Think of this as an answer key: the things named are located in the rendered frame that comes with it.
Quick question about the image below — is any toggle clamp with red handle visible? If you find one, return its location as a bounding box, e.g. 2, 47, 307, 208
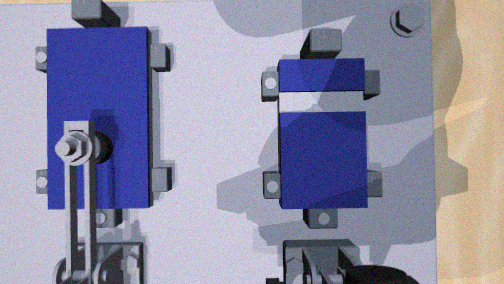
283, 239, 407, 284
52, 121, 144, 284

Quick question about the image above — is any grey fixture plate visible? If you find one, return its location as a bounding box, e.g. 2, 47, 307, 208
0, 0, 438, 284

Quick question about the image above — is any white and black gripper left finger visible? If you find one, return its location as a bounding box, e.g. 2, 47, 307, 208
266, 278, 285, 284

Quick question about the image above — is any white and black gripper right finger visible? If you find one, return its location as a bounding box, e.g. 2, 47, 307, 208
407, 276, 420, 284

